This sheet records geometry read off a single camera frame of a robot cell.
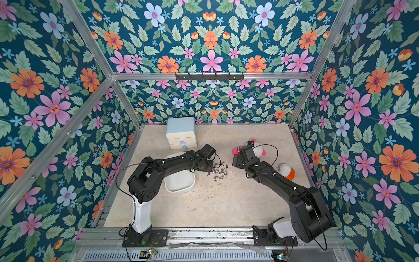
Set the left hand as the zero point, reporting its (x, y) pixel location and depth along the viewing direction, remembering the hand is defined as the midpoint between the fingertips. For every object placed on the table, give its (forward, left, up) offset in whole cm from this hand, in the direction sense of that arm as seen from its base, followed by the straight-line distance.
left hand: (211, 166), depth 97 cm
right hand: (-2, -18, +9) cm, 20 cm away
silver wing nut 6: (-7, -1, -1) cm, 8 cm away
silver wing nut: (+3, -7, -1) cm, 7 cm away
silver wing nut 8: (-5, +2, 0) cm, 6 cm away
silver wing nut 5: (-5, -8, -2) cm, 9 cm away
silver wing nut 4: (-3, -6, -1) cm, 7 cm away
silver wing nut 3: (-3, -3, -1) cm, 4 cm away
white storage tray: (-10, +17, +3) cm, 19 cm away
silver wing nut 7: (-7, -6, -1) cm, 9 cm away
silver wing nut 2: (0, -9, -1) cm, 9 cm away
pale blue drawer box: (+15, +17, +15) cm, 27 cm away
